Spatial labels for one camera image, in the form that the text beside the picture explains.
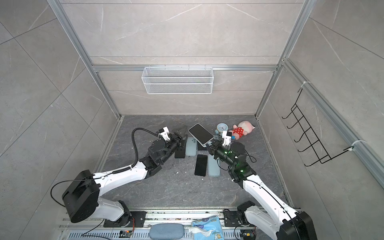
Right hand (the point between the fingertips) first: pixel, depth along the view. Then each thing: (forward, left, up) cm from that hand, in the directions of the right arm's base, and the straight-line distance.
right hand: (202, 139), depth 72 cm
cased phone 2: (+9, +13, -27) cm, 31 cm away
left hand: (+4, +6, +4) cm, 9 cm away
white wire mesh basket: (+48, +14, +3) cm, 50 cm away
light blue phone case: (-3, -8, -29) cm, 30 cm away
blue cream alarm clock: (+27, -16, -24) cm, 39 cm away
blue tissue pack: (-34, -2, -22) cm, 41 cm away
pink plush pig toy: (+24, -31, -22) cm, 45 cm away
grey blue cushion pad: (-35, +18, -24) cm, 46 cm away
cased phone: (+3, +1, -1) cm, 3 cm away
